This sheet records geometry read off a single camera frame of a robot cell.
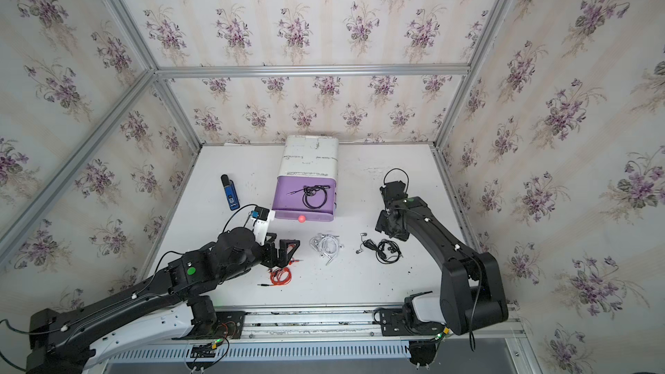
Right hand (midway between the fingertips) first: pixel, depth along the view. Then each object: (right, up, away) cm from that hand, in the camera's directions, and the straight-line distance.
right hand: (390, 229), depth 87 cm
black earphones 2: (-26, +12, -3) cm, 28 cm away
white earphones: (-22, -5, +1) cm, 23 cm away
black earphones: (-1, -8, +1) cm, 8 cm away
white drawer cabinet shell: (-27, +25, -1) cm, 37 cm away
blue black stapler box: (-62, +12, +16) cm, 65 cm away
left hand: (-31, 0, -17) cm, 35 cm away
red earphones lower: (-37, -14, -5) cm, 40 cm away
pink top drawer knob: (-29, +6, -10) cm, 31 cm away
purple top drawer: (-34, +8, -4) cm, 35 cm away
